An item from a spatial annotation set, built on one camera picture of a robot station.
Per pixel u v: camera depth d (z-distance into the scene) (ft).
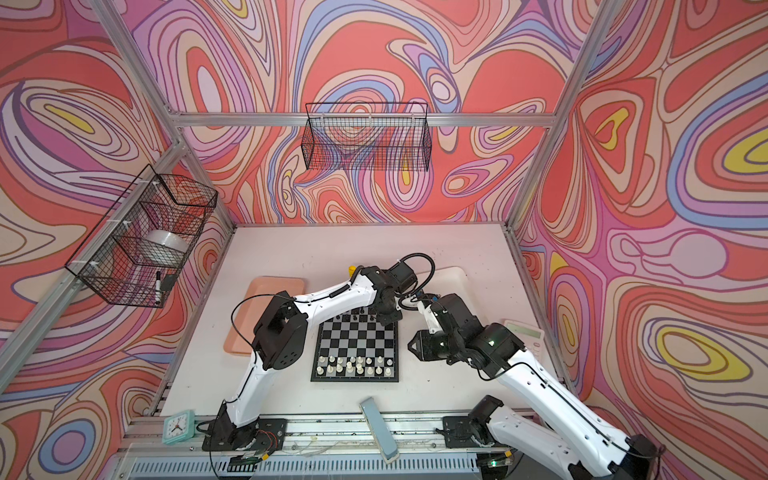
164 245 2.31
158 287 2.36
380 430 2.45
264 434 2.41
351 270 3.15
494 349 1.59
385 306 2.56
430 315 2.19
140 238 2.24
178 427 2.40
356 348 2.83
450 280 3.36
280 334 1.74
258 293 1.77
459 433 2.40
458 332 1.74
